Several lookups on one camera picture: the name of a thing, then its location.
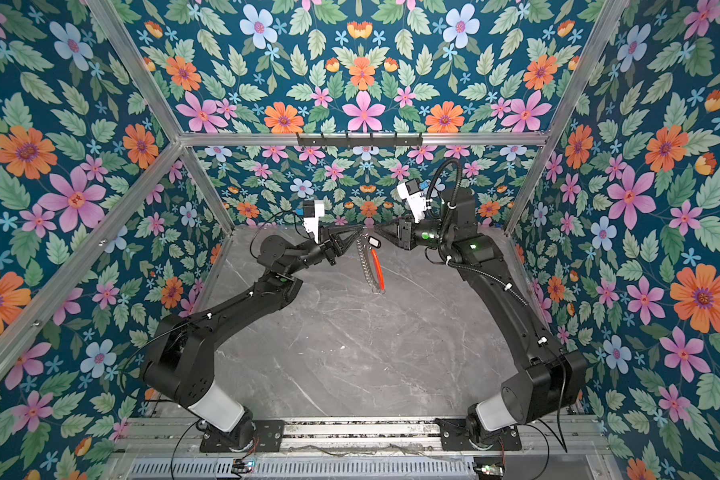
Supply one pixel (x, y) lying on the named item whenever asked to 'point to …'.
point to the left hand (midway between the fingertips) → (362, 225)
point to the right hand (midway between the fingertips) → (380, 226)
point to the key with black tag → (374, 242)
